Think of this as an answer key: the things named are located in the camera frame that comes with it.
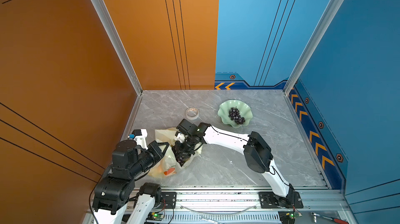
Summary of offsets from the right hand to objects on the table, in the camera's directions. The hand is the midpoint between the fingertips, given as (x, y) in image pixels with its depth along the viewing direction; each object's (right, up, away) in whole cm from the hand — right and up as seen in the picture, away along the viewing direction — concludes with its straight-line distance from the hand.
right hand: (172, 159), depth 76 cm
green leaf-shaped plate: (+43, +22, +29) cm, 57 cm away
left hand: (+2, +12, -14) cm, 18 cm away
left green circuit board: (-7, -24, -5) cm, 25 cm away
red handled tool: (+74, -24, -8) cm, 78 cm away
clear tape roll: (+7, +21, +32) cm, 39 cm away
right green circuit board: (+54, -24, -6) cm, 59 cm away
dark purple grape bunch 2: (+35, +20, +23) cm, 47 cm away
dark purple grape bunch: (+5, +1, -2) cm, 5 cm away
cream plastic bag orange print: (0, 0, -6) cm, 6 cm away
